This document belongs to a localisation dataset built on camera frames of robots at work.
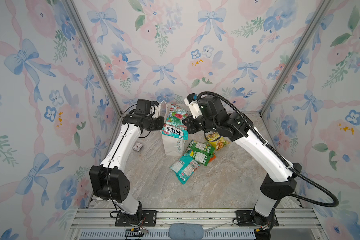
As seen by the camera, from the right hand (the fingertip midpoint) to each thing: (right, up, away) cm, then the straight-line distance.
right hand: (183, 120), depth 65 cm
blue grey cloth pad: (+1, -51, +3) cm, 51 cm away
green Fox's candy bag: (+12, -19, +28) cm, 36 cm away
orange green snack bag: (+19, -22, +29) cm, 42 cm away
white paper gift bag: (-6, -14, +23) cm, 28 cm away
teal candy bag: (+1, -27, +23) cm, 35 cm away
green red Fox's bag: (-4, -3, +3) cm, 6 cm away
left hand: (-10, 0, +16) cm, 19 cm away
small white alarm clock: (-29, -16, +33) cm, 47 cm away
